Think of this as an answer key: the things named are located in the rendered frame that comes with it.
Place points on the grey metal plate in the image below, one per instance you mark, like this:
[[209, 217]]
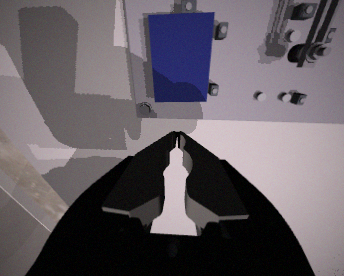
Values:
[[251, 59]]

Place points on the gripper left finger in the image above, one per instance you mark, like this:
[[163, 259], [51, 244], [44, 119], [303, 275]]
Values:
[[133, 188]]

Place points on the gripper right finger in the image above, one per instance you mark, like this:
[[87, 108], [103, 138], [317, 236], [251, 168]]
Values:
[[216, 192]]

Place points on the dark blue flat plate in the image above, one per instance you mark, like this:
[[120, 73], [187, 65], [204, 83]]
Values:
[[181, 52]]

